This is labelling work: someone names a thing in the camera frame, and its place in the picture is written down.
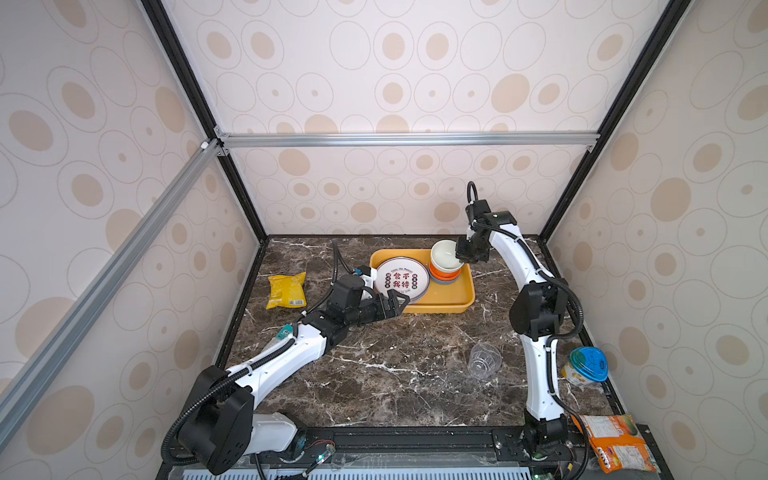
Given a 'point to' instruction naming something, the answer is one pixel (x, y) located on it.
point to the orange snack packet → (617, 443)
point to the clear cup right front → (485, 359)
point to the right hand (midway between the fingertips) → (461, 256)
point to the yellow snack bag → (287, 291)
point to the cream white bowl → (443, 256)
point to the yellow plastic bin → (440, 298)
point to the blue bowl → (443, 282)
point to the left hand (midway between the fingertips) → (407, 300)
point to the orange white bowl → (446, 276)
